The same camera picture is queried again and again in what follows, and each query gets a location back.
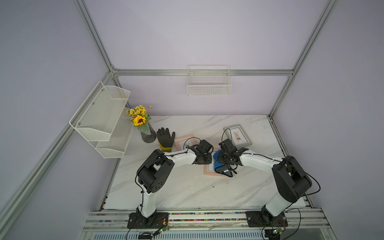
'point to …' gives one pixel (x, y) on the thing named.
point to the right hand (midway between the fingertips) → (221, 160)
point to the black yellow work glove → (165, 140)
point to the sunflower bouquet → (140, 118)
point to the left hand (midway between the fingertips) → (207, 161)
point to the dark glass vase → (148, 138)
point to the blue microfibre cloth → (220, 168)
